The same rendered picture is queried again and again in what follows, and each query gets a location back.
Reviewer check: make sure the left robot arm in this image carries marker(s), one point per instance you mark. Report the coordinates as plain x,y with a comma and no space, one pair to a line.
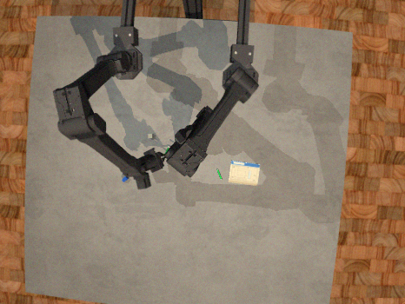
186,157

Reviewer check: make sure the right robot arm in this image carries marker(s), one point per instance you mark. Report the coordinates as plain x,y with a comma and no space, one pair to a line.
82,120

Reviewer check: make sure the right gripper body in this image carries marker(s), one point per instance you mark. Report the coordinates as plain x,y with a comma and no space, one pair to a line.
154,159

